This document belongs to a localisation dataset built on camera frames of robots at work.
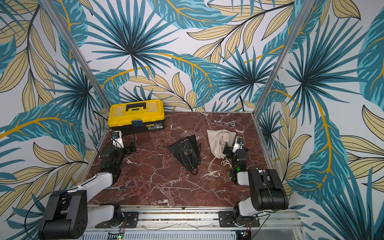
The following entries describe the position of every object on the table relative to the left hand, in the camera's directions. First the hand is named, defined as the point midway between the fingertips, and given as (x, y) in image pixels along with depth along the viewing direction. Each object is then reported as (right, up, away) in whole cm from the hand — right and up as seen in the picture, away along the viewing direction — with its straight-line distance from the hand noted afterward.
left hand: (126, 139), depth 86 cm
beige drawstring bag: (+55, -1, +9) cm, 56 cm away
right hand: (+65, -3, +5) cm, 65 cm away
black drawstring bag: (+35, -8, +5) cm, 36 cm away
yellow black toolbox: (+3, +14, +9) cm, 17 cm away
